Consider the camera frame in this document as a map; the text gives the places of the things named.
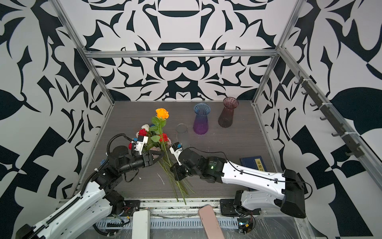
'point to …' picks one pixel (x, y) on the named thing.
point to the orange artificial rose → (162, 114)
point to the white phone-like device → (141, 224)
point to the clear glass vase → (181, 132)
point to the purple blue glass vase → (201, 123)
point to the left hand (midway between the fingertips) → (164, 152)
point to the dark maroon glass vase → (226, 117)
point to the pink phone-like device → (210, 222)
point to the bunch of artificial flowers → (181, 188)
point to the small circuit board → (244, 225)
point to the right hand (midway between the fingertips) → (169, 170)
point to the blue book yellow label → (255, 162)
